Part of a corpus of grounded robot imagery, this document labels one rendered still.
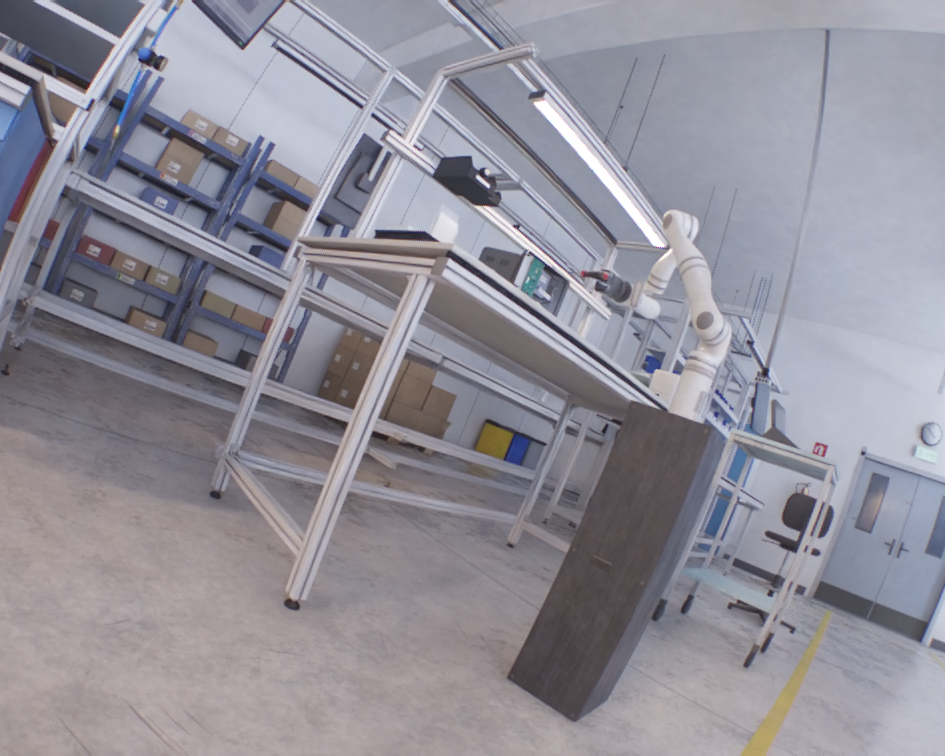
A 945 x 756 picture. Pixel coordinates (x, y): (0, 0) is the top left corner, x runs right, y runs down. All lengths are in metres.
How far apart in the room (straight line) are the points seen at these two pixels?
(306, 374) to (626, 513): 4.92
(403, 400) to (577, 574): 4.18
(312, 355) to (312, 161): 2.11
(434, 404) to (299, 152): 3.04
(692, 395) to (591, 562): 0.52
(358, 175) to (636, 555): 2.76
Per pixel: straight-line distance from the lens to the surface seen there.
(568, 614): 1.45
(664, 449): 1.37
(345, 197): 3.38
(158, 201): 4.81
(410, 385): 5.41
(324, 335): 5.94
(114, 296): 5.28
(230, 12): 1.86
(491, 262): 1.83
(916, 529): 7.94
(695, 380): 1.48
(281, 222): 5.11
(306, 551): 1.37
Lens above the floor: 0.66
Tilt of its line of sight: 3 degrees up
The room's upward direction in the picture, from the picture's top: 23 degrees clockwise
